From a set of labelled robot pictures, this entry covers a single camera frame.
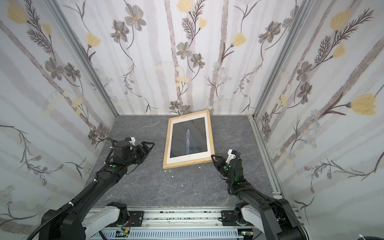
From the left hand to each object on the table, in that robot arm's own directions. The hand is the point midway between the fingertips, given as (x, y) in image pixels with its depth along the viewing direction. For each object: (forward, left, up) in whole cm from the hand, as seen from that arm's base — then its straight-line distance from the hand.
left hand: (150, 143), depth 82 cm
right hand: (-5, -32, -4) cm, 33 cm away
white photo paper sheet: (+13, -21, -13) cm, 28 cm away
